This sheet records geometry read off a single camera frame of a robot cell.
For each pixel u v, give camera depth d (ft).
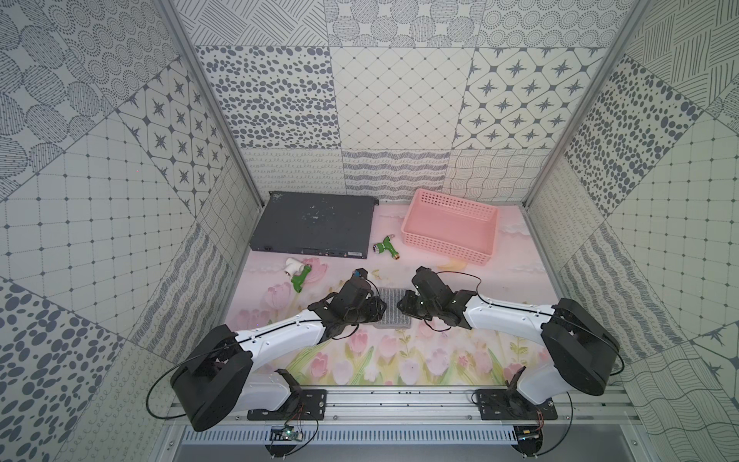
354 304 2.17
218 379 1.36
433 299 2.20
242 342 1.48
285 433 2.30
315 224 3.61
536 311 1.61
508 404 2.17
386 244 3.46
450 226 3.66
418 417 2.40
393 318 2.86
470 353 2.75
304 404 2.40
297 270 3.22
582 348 1.44
